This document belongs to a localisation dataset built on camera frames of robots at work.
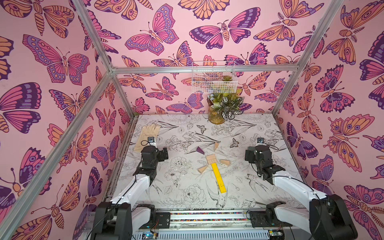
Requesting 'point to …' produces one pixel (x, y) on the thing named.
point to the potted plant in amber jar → (223, 106)
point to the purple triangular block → (200, 150)
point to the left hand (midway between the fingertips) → (158, 146)
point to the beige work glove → (148, 131)
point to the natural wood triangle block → (216, 146)
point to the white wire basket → (214, 77)
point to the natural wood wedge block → (225, 162)
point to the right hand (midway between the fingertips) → (257, 150)
